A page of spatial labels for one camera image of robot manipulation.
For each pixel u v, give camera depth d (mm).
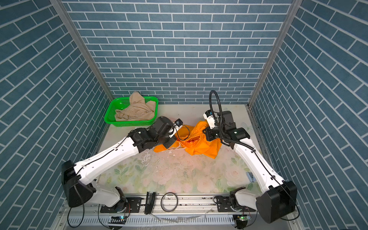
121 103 1155
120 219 721
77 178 393
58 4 692
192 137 825
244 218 711
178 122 644
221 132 571
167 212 720
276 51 880
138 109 1083
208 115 680
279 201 384
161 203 735
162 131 561
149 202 718
